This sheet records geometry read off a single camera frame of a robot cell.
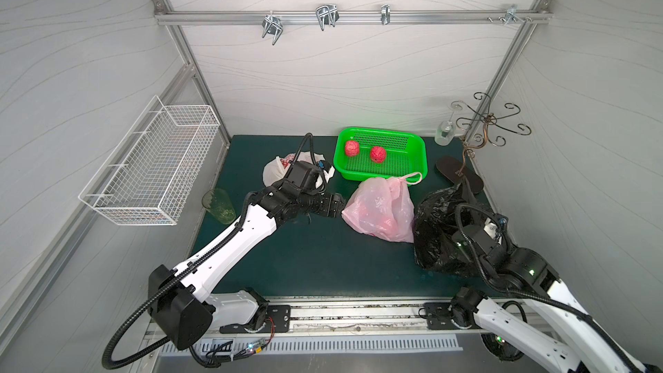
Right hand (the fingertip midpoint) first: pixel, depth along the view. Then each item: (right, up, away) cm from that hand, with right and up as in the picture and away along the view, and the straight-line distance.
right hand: (469, 244), depth 71 cm
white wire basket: (-88, +19, -2) cm, 90 cm away
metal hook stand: (+14, +37, +13) cm, 42 cm away
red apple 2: (-31, +29, +39) cm, 58 cm away
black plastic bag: (0, +3, +21) cm, 21 cm away
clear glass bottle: (+4, +34, +25) cm, 42 cm away
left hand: (-37, +11, +4) cm, 39 cm away
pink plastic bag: (-21, +8, +15) cm, 27 cm away
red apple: (-20, +26, +36) cm, 49 cm away
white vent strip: (-65, -28, -1) cm, 70 cm away
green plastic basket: (-26, +27, +44) cm, 58 cm away
